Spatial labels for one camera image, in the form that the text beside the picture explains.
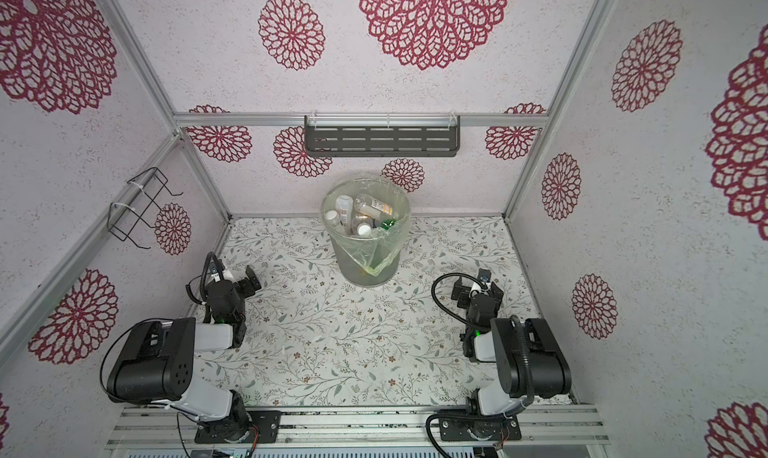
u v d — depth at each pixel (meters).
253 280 0.85
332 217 0.84
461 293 0.83
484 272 0.79
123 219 0.73
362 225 0.83
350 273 1.03
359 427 0.76
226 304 0.71
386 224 0.85
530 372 0.43
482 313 0.70
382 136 0.97
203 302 0.69
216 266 0.76
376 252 0.81
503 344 0.50
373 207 0.88
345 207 0.90
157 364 0.45
